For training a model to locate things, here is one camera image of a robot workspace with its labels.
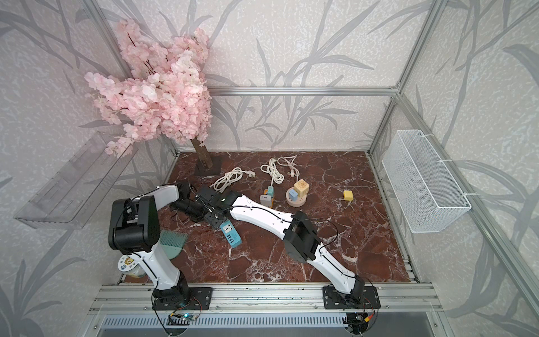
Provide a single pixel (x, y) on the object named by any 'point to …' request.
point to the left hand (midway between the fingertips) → (216, 217)
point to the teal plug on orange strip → (270, 192)
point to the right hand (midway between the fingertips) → (217, 214)
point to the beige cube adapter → (302, 187)
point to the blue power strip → (231, 233)
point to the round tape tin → (131, 267)
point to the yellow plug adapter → (348, 195)
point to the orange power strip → (272, 199)
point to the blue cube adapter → (293, 195)
